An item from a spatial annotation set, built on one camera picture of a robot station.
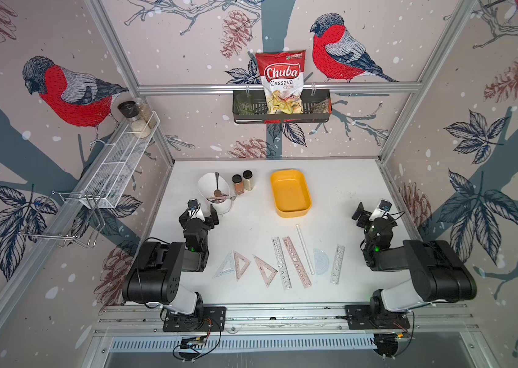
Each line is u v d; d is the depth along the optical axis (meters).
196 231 0.70
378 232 0.68
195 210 0.76
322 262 0.87
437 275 0.45
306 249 0.90
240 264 0.86
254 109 0.93
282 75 0.81
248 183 1.04
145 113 0.86
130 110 0.78
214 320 0.73
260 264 0.86
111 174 0.74
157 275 0.45
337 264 0.86
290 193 1.04
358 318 0.73
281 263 0.86
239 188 1.04
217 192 1.02
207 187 0.93
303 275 0.83
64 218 0.58
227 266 0.86
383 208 0.76
